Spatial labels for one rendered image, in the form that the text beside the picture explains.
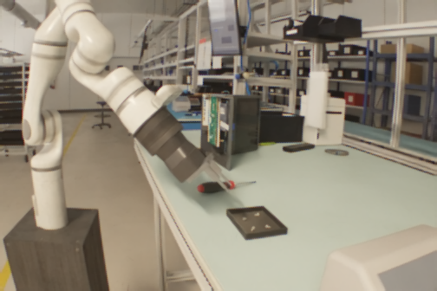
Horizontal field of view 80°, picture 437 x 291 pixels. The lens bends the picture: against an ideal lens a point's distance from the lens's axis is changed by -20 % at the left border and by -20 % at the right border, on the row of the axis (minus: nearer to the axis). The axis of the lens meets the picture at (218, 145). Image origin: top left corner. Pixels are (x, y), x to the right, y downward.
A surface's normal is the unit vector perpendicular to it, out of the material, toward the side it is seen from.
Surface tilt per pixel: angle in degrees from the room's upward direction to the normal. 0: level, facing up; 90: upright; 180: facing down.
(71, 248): 90
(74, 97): 90
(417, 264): 30
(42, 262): 90
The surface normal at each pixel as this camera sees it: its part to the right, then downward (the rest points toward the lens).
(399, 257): 0.18, -0.75
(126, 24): 0.34, 0.21
